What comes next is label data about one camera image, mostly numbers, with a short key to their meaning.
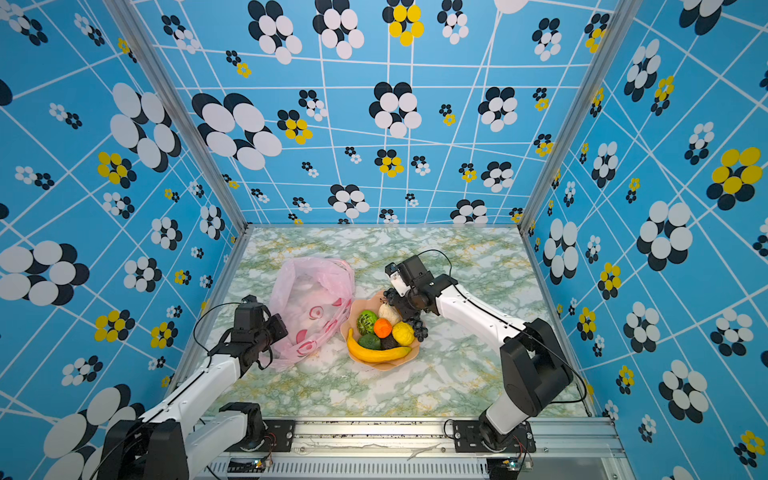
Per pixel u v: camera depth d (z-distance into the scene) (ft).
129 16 2.27
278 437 2.38
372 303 3.06
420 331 2.70
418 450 2.37
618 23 2.28
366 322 2.81
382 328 2.70
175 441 1.42
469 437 2.40
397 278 2.57
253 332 2.24
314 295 3.27
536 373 1.42
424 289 2.05
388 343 2.77
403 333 2.76
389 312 2.90
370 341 2.70
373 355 2.64
